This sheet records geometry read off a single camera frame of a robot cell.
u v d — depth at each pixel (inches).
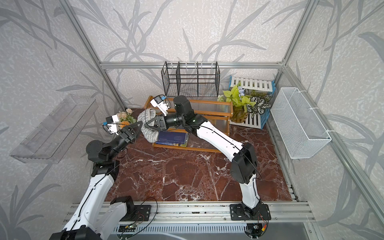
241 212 28.4
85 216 16.4
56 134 26.9
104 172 21.4
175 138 37.9
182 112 23.1
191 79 41.4
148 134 23.9
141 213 28.8
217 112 31.1
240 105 37.1
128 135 23.6
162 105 24.9
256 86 38.0
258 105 35.1
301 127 24.8
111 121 24.2
